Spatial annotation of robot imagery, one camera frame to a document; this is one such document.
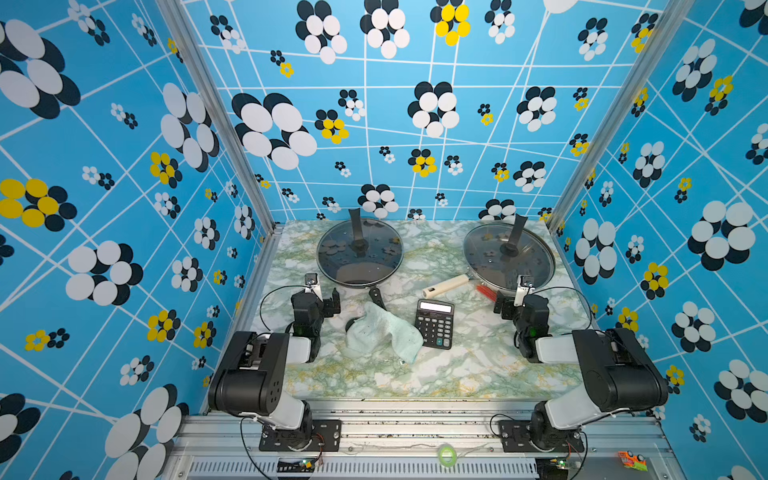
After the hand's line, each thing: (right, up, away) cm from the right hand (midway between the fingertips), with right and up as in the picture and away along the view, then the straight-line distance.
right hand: (520, 292), depth 94 cm
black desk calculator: (-28, -8, -3) cm, 29 cm away
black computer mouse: (-54, -9, -2) cm, 55 cm away
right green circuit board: (-3, -38, -25) cm, 45 cm away
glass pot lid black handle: (-2, +14, +2) cm, 14 cm away
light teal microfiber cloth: (-46, -8, -11) cm, 48 cm away
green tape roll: (-27, -36, -23) cm, 51 cm away
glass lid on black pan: (-52, +13, +6) cm, 54 cm away
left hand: (-63, +2, 0) cm, 63 cm away
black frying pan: (-51, +12, +6) cm, 53 cm away
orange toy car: (+15, -36, -26) cm, 47 cm away
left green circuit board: (-62, -38, -23) cm, 77 cm away
